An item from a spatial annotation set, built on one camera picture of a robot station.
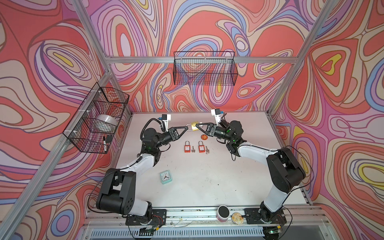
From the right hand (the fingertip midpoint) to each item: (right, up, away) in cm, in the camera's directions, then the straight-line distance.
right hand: (195, 129), depth 76 cm
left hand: (-3, 0, -2) cm, 4 cm away
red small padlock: (-5, -13, +22) cm, 26 cm away
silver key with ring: (+8, -15, +22) cm, 28 cm away
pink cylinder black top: (+13, -40, -5) cm, 43 cm away
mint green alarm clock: (-17, -28, +8) cm, 34 cm away
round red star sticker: (+7, -6, +29) cm, 30 cm away
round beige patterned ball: (+21, -44, -3) cm, 49 cm away
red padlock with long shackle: (+4, -13, +22) cm, 26 cm away
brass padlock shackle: (0, +1, -1) cm, 1 cm away
